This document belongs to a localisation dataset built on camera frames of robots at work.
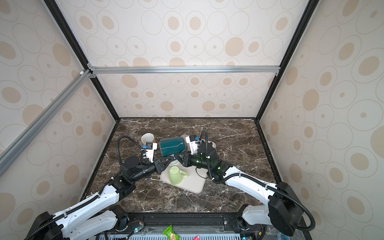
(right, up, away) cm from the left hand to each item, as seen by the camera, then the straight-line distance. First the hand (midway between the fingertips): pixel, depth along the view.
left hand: (176, 159), depth 70 cm
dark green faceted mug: (-2, +7, -2) cm, 7 cm away
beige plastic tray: (+7, -17, +18) cm, 25 cm away
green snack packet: (-3, -33, -1) cm, 34 cm away
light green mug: (-2, -10, +10) cm, 15 cm away
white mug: (-1, -2, +3) cm, 3 cm away
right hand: (-1, +1, +2) cm, 3 cm away
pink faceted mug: (-22, +9, +26) cm, 35 cm away
